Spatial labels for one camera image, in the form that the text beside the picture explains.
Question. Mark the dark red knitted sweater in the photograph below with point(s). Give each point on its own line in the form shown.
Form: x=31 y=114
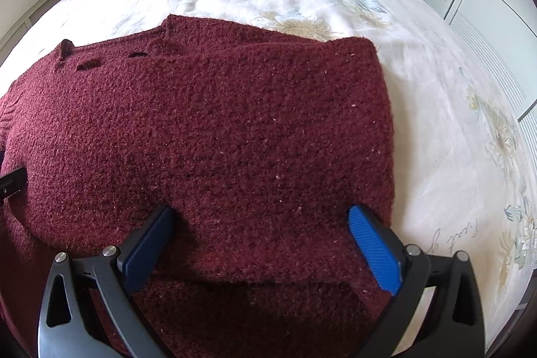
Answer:
x=260 y=142

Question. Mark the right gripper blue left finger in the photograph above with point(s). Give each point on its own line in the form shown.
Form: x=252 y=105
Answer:
x=69 y=325

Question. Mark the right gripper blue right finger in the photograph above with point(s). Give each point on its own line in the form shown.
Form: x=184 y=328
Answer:
x=453 y=325

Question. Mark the white low wall cabinet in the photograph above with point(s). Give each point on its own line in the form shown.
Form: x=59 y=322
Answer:
x=17 y=31

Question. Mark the white floral bed duvet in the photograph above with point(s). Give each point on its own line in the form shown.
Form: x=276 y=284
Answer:
x=464 y=173

